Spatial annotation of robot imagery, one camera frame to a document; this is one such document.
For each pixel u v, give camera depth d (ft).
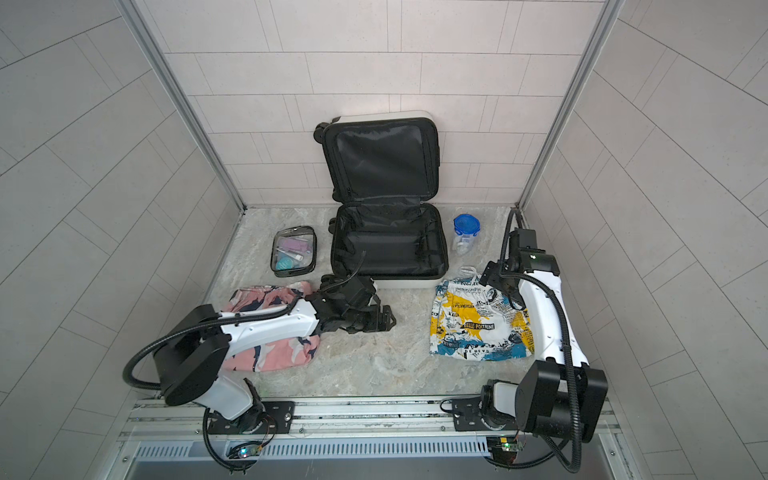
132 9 2.31
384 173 3.26
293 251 3.35
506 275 1.89
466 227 3.11
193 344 1.55
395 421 2.33
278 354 2.61
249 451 2.11
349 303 2.10
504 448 2.23
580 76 2.66
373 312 2.41
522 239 2.03
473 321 2.84
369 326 2.38
